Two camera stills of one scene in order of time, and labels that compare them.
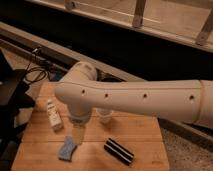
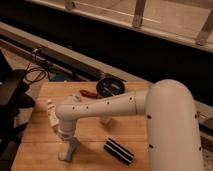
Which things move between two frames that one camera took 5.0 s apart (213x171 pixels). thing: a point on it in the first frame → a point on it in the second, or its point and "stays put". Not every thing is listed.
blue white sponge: [67, 149] stays put
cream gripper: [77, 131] → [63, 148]
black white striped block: [118, 151] stays put
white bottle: [54, 115] stays put
